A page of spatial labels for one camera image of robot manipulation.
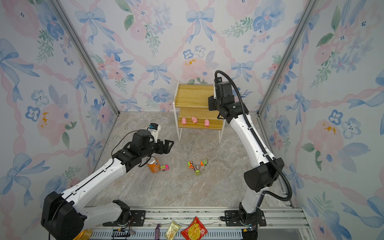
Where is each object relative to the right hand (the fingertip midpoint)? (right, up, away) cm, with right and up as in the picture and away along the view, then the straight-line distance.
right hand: (215, 97), depth 78 cm
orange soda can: (-33, -36, +4) cm, 49 cm away
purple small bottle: (-28, -65, -7) cm, 71 cm away
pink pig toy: (-11, -11, +14) cm, 21 cm away
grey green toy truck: (-9, -40, +10) cm, 42 cm away
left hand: (-25, -22, +1) cm, 34 cm away
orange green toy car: (-13, -38, +12) cm, 42 cm away
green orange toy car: (-5, -37, +12) cm, 39 cm away
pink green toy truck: (-28, -39, +10) cm, 50 cm away
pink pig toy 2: (-3, -13, +12) cm, 18 cm away
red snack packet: (-11, -64, -8) cm, 66 cm away
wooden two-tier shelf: (-13, -5, +1) cm, 13 cm away
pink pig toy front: (-17, -12, +13) cm, 25 cm away
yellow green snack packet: (-21, -64, -8) cm, 68 cm away
